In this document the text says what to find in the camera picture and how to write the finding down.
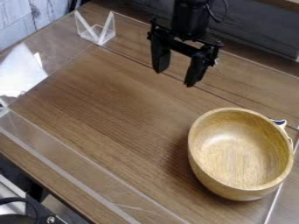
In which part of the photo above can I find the brown wooden bowl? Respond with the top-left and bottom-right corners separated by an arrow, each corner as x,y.
188,108 -> 295,201

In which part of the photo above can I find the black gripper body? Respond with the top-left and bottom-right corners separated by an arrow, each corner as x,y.
147,0 -> 223,67

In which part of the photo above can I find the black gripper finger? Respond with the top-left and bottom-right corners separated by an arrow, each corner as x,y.
151,33 -> 171,74
184,53 -> 211,88

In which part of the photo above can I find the black metal table mount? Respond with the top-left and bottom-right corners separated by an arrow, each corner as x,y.
0,154 -> 80,224

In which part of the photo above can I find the clear acrylic front barrier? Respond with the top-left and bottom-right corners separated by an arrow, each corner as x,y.
0,108 -> 188,224

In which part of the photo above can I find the clear acrylic corner bracket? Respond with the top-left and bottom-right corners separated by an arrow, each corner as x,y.
75,11 -> 116,46

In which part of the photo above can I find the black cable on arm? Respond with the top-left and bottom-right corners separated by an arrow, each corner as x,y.
204,0 -> 229,25

